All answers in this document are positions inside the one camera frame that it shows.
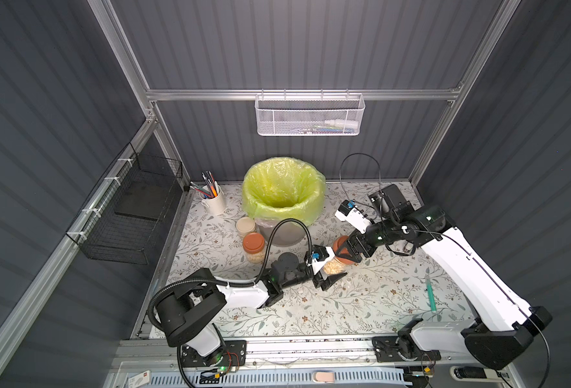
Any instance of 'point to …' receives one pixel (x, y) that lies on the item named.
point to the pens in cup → (211, 190)
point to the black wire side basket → (120, 221)
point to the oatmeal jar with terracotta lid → (338, 265)
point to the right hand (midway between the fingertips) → (349, 243)
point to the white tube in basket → (342, 124)
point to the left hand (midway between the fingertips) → (343, 266)
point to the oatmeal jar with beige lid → (245, 225)
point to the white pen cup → (214, 207)
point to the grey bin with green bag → (275, 189)
